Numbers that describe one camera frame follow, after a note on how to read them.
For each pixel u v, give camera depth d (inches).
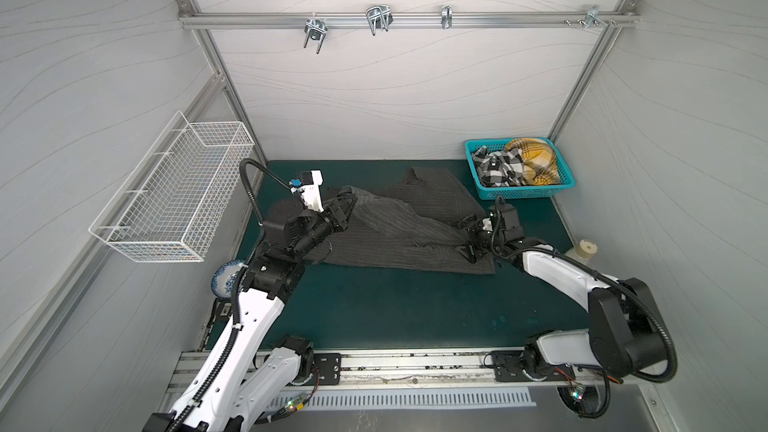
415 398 27.7
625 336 16.7
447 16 30.8
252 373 21.4
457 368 29.5
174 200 27.1
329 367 28.8
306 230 22.0
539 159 42.2
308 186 23.7
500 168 41.2
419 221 34.8
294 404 26.9
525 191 41.2
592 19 30.3
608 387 27.7
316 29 31.3
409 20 31.5
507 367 28.9
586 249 33.1
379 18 30.1
